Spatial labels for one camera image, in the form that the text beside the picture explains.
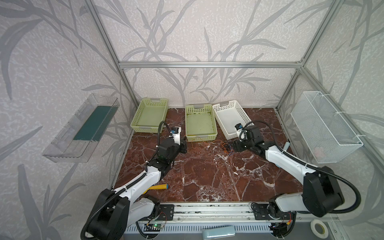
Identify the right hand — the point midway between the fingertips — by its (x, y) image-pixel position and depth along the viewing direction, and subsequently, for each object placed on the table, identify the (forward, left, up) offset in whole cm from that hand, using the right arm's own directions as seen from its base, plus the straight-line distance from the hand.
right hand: (236, 136), depth 90 cm
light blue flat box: (-46, +14, -6) cm, 49 cm away
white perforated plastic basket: (+28, 0, -11) cm, 30 cm away
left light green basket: (+29, +61, -10) cm, 68 cm away
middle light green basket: (+20, +22, -12) cm, 32 cm away
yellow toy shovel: (-27, +44, -9) cm, 52 cm away
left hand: (-2, +29, +7) cm, 30 cm away
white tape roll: (-45, -34, -11) cm, 58 cm away
